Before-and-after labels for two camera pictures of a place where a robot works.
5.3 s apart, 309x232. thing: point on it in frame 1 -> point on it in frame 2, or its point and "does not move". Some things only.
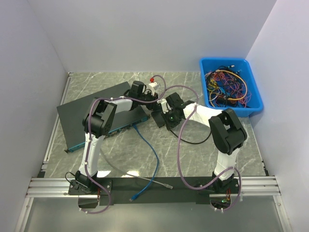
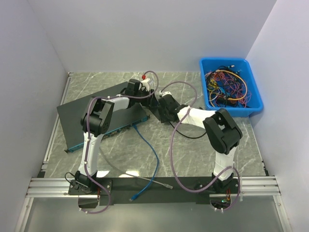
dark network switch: (71, 115) does not move
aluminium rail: (59, 187) does not move
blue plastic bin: (255, 104) does not move
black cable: (192, 143) -> (186, 137)
